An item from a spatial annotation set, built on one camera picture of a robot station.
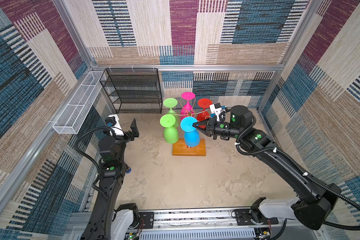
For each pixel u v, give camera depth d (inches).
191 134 27.5
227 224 28.9
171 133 30.8
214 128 22.6
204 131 23.0
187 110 33.5
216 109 24.6
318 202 15.1
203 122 24.6
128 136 25.3
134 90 43.2
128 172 35.2
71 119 36.1
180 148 38.0
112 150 20.6
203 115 32.1
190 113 29.8
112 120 22.3
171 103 31.0
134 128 25.4
